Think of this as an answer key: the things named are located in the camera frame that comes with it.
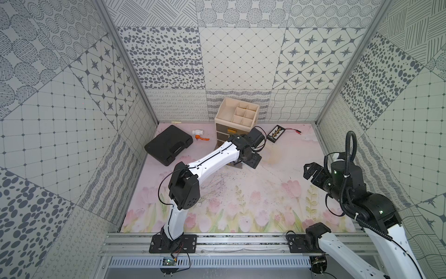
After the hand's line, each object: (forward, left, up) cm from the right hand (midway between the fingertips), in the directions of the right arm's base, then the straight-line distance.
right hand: (313, 173), depth 66 cm
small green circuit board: (-27, +59, -28) cm, 70 cm away
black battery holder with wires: (+45, +2, -25) cm, 51 cm away
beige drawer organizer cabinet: (+33, +31, -1) cm, 45 cm away
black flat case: (+28, +73, -20) cm, 80 cm away
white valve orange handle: (+41, +55, -22) cm, 72 cm away
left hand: (+11, +20, -10) cm, 25 cm away
